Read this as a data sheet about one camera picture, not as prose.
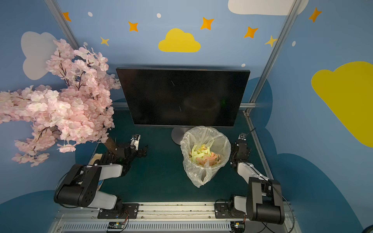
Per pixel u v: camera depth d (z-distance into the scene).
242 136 0.80
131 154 0.77
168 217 0.74
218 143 0.80
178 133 1.09
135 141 0.80
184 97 1.23
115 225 0.72
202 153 0.86
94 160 0.90
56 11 0.70
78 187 0.45
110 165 0.62
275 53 0.86
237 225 0.73
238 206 0.63
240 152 0.70
